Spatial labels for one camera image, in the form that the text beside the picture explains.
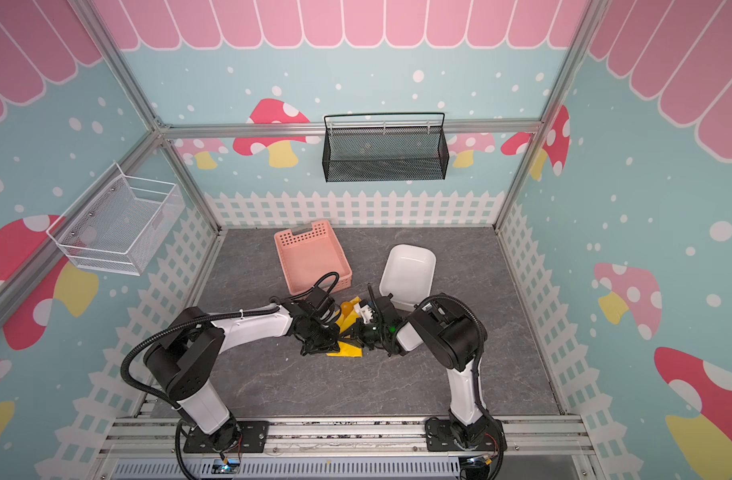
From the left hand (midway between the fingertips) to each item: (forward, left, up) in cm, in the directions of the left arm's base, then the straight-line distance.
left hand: (339, 354), depth 87 cm
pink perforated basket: (+38, +14, -1) cm, 41 cm away
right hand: (+5, +1, +1) cm, 5 cm away
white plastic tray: (+29, -21, 0) cm, 36 cm away
